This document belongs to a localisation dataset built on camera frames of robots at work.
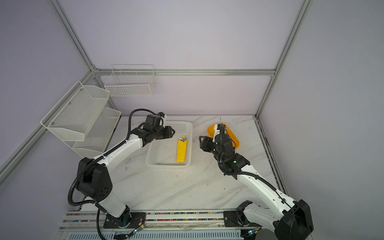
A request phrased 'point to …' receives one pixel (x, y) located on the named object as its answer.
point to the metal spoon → (183, 139)
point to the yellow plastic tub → (210, 131)
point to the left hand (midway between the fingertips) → (172, 132)
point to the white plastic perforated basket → (162, 152)
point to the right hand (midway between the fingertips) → (201, 137)
